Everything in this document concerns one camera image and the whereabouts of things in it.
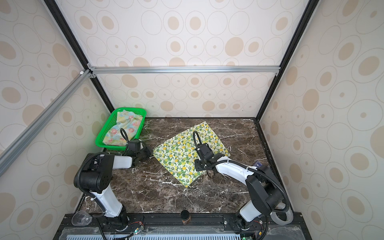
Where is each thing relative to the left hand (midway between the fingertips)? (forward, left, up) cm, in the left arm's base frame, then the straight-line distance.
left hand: (157, 146), depth 99 cm
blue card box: (-11, -65, -3) cm, 66 cm away
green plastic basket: (+16, +36, +3) cm, 39 cm away
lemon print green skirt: (-4, -15, -5) cm, 16 cm away
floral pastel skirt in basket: (+23, +25, 0) cm, 34 cm away
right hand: (-13, -28, +1) cm, 31 cm away
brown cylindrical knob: (-42, -21, +5) cm, 47 cm away
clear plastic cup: (-42, +31, -2) cm, 52 cm away
